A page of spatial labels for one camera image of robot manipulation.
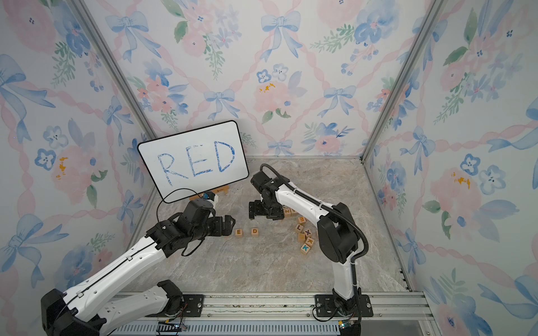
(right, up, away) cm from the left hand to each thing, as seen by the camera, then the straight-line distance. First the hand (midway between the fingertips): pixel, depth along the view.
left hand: (227, 220), depth 77 cm
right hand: (+12, 0, +10) cm, 16 cm away
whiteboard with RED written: (-20, +22, +14) cm, 33 cm away
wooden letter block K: (+30, -13, +8) cm, 34 cm away
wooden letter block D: (+9, -7, +13) cm, 17 cm away
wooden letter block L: (+28, -6, +13) cm, 32 cm away
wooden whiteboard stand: (-8, +9, +23) cm, 27 cm away
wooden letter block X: (+32, -8, +13) cm, 35 cm away
